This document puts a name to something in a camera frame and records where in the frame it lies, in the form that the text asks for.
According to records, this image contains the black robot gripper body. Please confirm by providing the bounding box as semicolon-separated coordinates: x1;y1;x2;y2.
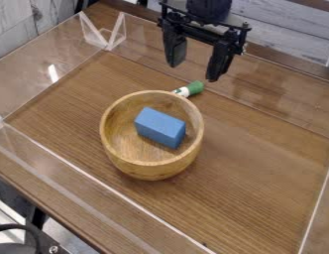
159;1;251;55

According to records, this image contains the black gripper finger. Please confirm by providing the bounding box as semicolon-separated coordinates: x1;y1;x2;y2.
162;20;187;67
206;41;234;82

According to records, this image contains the green capped white marker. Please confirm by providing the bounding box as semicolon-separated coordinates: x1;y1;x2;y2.
174;80;205;98

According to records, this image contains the brown wooden bowl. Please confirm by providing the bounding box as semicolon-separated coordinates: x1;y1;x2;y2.
99;90;205;181

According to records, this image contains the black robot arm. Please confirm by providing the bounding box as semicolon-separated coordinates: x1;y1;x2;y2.
158;0;251;82

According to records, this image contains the blue rectangular block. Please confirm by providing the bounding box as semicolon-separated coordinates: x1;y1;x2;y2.
134;107;186;149

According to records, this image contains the clear acrylic corner bracket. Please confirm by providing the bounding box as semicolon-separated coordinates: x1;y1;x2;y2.
79;12;126;52

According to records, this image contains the black cable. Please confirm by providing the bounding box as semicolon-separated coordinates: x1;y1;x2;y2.
0;223;43;254

